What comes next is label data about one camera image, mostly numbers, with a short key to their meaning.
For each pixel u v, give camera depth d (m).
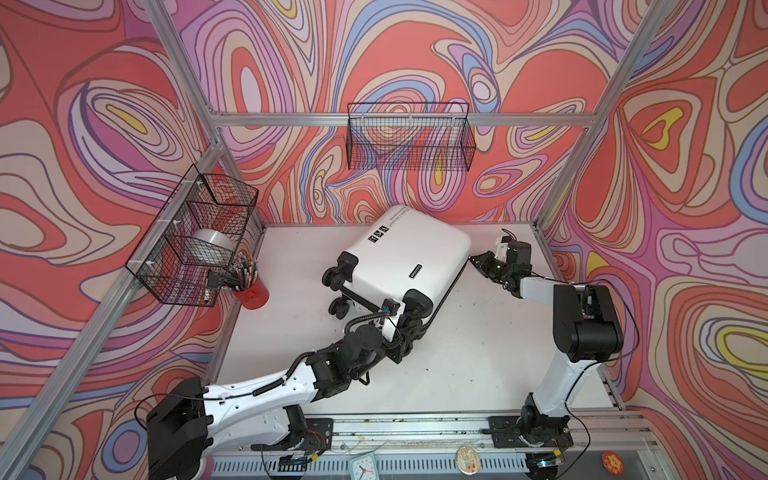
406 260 0.82
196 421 0.41
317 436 0.72
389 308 0.62
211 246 0.70
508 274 0.79
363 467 0.68
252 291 0.89
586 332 0.51
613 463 0.69
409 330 0.69
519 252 0.78
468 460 0.70
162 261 0.67
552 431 0.67
